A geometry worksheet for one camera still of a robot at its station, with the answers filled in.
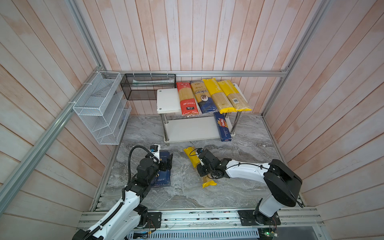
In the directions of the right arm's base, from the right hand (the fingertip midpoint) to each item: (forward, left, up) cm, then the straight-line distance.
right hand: (198, 167), depth 89 cm
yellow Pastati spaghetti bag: (+3, +3, +5) cm, 6 cm away
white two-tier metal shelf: (+28, +12, +3) cm, 31 cm away
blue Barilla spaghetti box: (+21, -17, +7) cm, 29 cm away
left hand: (+1, +19, +11) cm, 22 cm away
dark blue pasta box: (-9, +20, +4) cm, 22 cm away
